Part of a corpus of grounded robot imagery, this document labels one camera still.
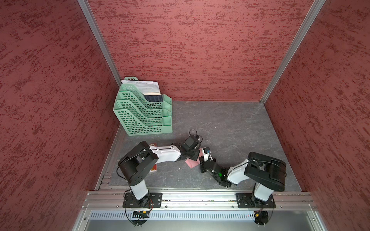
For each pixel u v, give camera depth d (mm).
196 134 1025
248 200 745
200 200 757
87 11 723
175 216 775
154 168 842
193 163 867
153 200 739
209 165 668
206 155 796
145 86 947
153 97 1037
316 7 710
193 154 814
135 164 472
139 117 974
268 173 463
